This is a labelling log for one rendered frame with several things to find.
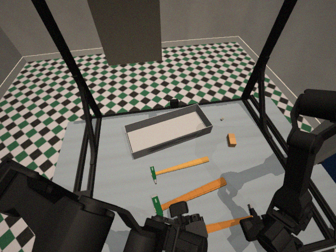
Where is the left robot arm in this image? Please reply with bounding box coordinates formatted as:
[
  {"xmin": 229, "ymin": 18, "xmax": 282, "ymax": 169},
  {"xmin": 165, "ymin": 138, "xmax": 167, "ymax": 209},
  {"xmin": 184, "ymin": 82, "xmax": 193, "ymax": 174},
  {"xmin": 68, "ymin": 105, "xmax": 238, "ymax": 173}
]
[{"xmin": 256, "ymin": 89, "xmax": 336, "ymax": 252}]

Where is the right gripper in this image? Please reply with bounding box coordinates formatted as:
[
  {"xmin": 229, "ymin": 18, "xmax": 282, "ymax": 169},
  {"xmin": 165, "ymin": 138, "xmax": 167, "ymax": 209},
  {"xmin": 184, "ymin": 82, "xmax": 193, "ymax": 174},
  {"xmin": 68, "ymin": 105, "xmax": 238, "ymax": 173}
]
[{"xmin": 169, "ymin": 201, "xmax": 190, "ymax": 231}]

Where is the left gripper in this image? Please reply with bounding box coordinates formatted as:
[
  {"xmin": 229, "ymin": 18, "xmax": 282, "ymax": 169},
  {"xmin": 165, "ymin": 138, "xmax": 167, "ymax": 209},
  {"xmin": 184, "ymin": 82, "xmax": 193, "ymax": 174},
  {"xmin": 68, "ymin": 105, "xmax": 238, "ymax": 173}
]
[{"xmin": 239, "ymin": 214, "xmax": 271, "ymax": 242}]

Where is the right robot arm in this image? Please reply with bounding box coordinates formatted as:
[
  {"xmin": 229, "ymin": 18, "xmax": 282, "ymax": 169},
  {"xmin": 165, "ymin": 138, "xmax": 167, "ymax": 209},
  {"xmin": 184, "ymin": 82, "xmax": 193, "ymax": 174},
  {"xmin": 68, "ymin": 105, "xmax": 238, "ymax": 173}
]
[{"xmin": 0, "ymin": 166, "xmax": 208, "ymax": 252}]

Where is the orange rectangular block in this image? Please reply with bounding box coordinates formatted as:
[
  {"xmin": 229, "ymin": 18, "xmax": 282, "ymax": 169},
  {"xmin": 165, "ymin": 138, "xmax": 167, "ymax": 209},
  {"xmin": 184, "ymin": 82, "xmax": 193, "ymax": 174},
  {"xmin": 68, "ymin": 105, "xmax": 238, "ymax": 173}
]
[{"xmin": 227, "ymin": 133, "xmax": 237, "ymax": 147}]

